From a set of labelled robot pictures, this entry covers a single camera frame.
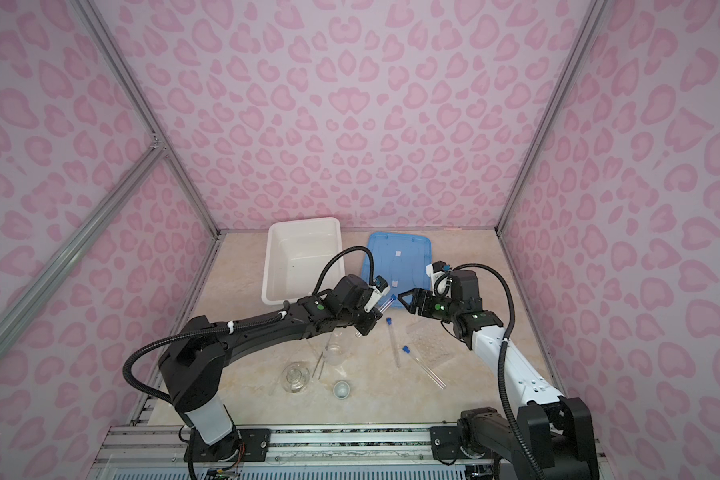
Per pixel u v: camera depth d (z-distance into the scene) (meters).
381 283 0.75
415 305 0.73
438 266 0.75
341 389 0.81
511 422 0.40
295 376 0.78
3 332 0.52
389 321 0.94
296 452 0.72
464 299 0.63
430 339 0.90
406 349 0.88
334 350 0.89
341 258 0.64
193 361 0.48
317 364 0.86
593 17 0.70
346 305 0.66
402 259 1.10
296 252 1.06
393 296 0.84
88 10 0.68
